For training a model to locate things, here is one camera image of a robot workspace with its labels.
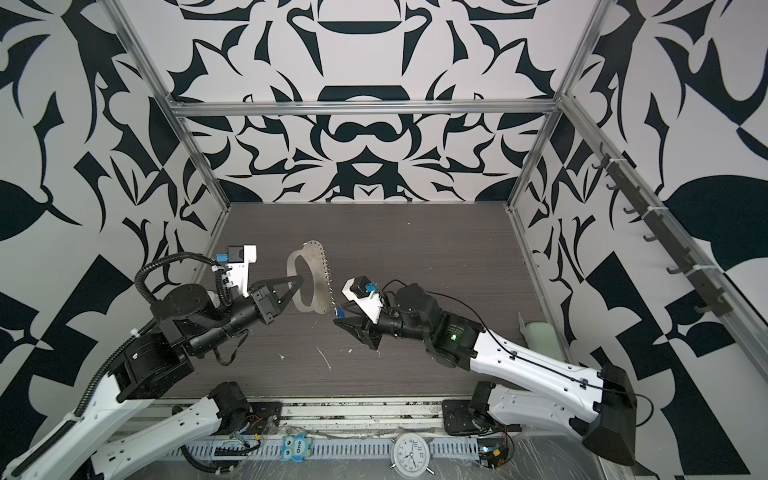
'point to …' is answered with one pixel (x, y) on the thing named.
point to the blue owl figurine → (296, 448)
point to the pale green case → (542, 338)
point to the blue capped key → (340, 312)
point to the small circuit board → (492, 451)
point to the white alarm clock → (410, 455)
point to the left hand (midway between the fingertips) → (302, 275)
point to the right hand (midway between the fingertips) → (341, 314)
